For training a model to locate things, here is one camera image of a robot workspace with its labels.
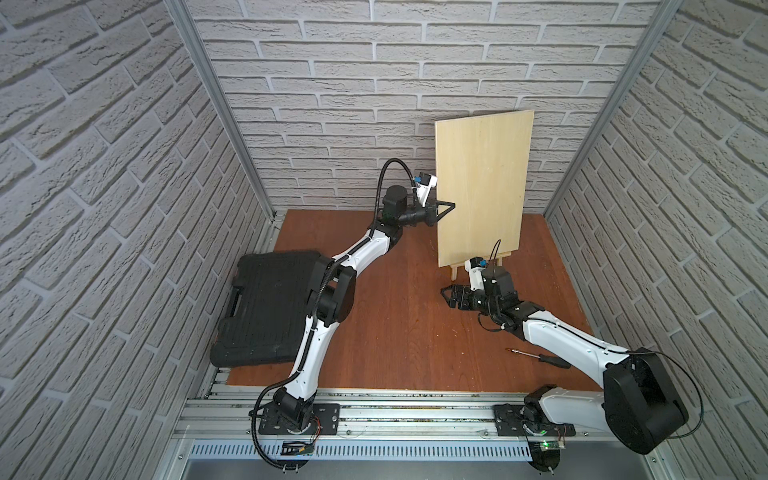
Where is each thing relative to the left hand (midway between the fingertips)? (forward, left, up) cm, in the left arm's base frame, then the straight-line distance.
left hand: (462, 205), depth 85 cm
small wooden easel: (-8, 0, -20) cm, 22 cm away
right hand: (-18, +2, -18) cm, 26 cm away
